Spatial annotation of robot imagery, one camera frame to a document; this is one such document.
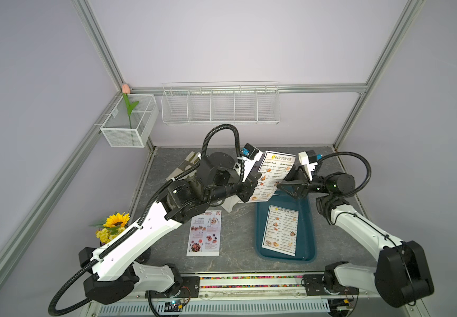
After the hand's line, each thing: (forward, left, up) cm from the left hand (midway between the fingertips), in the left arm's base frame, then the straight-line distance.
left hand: (260, 177), depth 58 cm
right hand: (+2, -6, -5) cm, 8 cm away
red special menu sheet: (-1, +21, -40) cm, 45 cm away
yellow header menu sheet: (-2, -13, -39) cm, 41 cm away
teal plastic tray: (-10, -21, -39) cm, 45 cm away
